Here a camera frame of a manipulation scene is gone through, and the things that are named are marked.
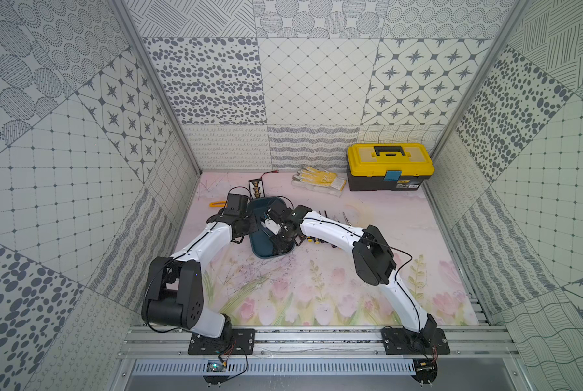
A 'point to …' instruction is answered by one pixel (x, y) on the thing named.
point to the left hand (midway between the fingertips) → (250, 220)
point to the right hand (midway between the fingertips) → (282, 243)
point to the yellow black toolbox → (387, 167)
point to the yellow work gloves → (322, 180)
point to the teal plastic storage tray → (260, 239)
